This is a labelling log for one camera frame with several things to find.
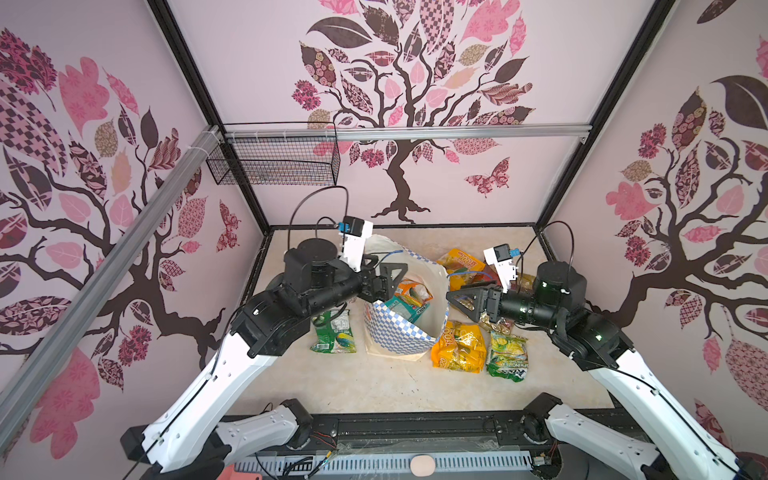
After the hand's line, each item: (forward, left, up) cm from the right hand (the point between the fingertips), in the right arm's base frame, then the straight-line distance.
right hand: (457, 290), depth 60 cm
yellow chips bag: (0, -6, -29) cm, 30 cm away
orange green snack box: (+13, +8, -26) cm, 30 cm away
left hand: (+2, +13, +5) cm, 14 cm away
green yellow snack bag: (-2, -19, -32) cm, 37 cm away
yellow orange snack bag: (+28, -9, -29) cm, 41 cm away
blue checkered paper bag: (-1, +15, -18) cm, 23 cm away
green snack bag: (+6, +31, -32) cm, 45 cm away
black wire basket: (+76, +62, -17) cm, 99 cm away
